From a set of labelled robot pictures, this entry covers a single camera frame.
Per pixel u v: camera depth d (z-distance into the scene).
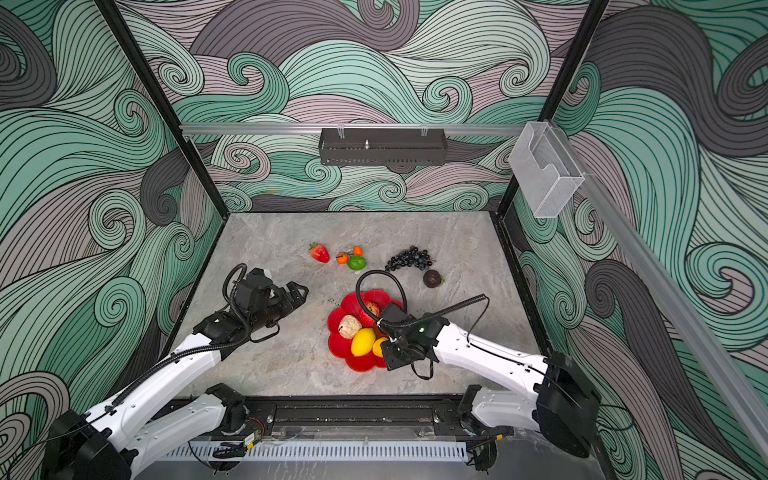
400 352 0.57
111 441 0.39
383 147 0.94
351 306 0.92
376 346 0.81
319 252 1.04
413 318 0.61
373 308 0.87
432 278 0.96
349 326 0.83
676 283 0.53
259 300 0.62
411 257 1.03
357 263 1.01
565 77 0.82
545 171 0.78
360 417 0.74
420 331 0.55
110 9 0.70
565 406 0.39
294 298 0.72
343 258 1.04
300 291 0.75
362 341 0.82
